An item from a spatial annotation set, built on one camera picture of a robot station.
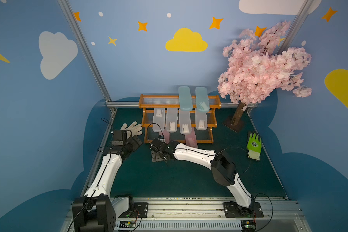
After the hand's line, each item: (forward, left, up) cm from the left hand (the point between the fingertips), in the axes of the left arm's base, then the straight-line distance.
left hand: (136, 142), depth 85 cm
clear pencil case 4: (+17, -12, +3) cm, 21 cm away
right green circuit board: (-38, -62, -16) cm, 75 cm away
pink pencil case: (+3, -18, +4) cm, 19 cm away
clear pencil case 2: (+11, -30, +4) cm, 32 cm away
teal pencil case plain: (+22, -29, +16) cm, 40 cm away
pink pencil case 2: (+10, -34, -9) cm, 37 cm away
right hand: (-3, -15, -8) cm, 17 cm away
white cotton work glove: (+19, +7, -14) cm, 25 cm away
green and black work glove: (+7, -79, -12) cm, 80 cm away
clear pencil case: (+16, -40, +3) cm, 43 cm away
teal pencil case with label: (+18, -39, +16) cm, 46 cm away
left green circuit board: (-39, 0, -15) cm, 42 cm away
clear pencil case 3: (+16, -21, +3) cm, 27 cm away
